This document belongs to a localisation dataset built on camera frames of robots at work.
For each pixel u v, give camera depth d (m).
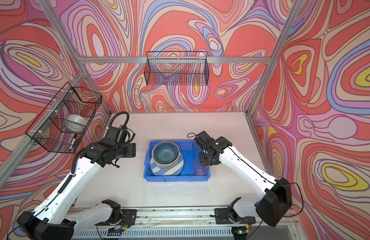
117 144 0.56
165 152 0.86
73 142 0.72
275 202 0.39
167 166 0.78
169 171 0.84
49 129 0.68
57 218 0.38
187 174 0.91
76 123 0.70
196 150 0.89
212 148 0.53
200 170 0.85
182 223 0.73
